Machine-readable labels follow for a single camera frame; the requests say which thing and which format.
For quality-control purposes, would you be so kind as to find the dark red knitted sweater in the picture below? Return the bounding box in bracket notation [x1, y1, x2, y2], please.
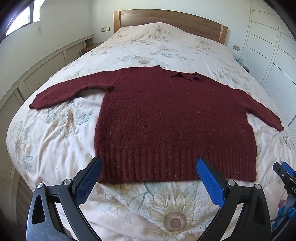
[30, 66, 283, 183]

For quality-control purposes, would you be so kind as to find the low white louvred cabinet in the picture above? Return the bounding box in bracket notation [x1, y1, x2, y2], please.
[1, 35, 93, 223]

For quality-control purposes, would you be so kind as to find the right wooden nightstand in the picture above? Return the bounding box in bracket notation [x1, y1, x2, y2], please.
[237, 58, 249, 73]

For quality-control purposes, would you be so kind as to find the wooden nightstand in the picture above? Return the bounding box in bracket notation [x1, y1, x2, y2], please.
[82, 43, 101, 53]
[237, 58, 249, 73]

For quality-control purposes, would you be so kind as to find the white fitted wardrobe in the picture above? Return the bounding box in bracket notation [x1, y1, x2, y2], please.
[240, 0, 296, 130]

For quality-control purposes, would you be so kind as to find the wooden headboard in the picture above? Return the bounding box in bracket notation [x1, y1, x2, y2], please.
[113, 9, 228, 44]

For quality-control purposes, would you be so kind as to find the left wooden nightstand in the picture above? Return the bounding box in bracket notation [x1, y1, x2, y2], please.
[82, 43, 101, 53]

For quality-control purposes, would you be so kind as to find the right wall switch plate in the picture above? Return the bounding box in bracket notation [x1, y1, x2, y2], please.
[233, 45, 240, 52]

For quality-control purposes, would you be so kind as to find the wall switch plate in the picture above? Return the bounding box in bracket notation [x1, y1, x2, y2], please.
[101, 27, 110, 32]
[233, 45, 240, 52]

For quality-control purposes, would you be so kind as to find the left wall switch plate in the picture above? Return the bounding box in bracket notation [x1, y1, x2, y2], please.
[101, 27, 110, 32]

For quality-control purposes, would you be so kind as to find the window with dark frame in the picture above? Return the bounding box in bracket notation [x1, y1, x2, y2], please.
[4, 0, 45, 37]

